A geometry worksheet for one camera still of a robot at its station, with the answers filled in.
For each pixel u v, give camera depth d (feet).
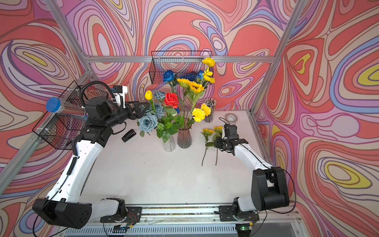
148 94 2.08
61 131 2.32
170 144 3.06
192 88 2.31
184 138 2.97
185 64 3.13
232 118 3.69
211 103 3.31
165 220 2.40
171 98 2.33
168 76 2.45
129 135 3.35
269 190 1.40
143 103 2.09
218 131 3.30
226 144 2.14
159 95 2.39
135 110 1.92
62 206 1.21
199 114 2.34
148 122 2.26
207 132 3.32
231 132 2.28
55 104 2.02
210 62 2.36
